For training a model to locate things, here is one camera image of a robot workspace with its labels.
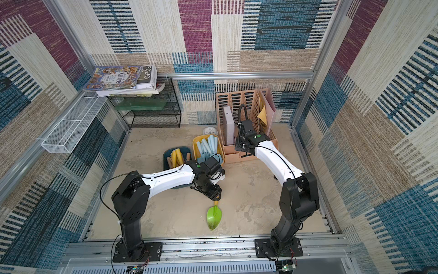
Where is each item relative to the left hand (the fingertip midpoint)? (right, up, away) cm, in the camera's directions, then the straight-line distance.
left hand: (216, 194), depth 85 cm
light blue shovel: (-1, +21, +14) cm, 26 cm away
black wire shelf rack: (-38, +46, +30) cm, 67 cm away
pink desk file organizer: (+22, +51, +22) cm, 60 cm away
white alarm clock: (-5, +34, +30) cm, 45 cm away
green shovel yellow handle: (-24, +16, +11) cm, 31 cm away
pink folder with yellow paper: (+26, +40, +6) cm, 49 cm away
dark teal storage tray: (-29, +20, +16) cm, 39 cm away
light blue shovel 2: (-3, +24, +15) cm, 28 cm away
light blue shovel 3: (-9, +17, +13) cm, 23 cm away
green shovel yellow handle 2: (-21, +17, +11) cm, 29 cm away
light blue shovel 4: (-6, +20, +17) cm, 27 cm away
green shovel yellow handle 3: (-1, -9, -4) cm, 10 cm away
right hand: (+12, +26, +4) cm, 29 cm away
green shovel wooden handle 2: (-26, +15, +12) cm, 33 cm away
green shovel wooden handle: (-16, +17, +14) cm, 28 cm away
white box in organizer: (+7, +35, +9) cm, 36 cm away
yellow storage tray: (-12, +28, +21) cm, 37 cm away
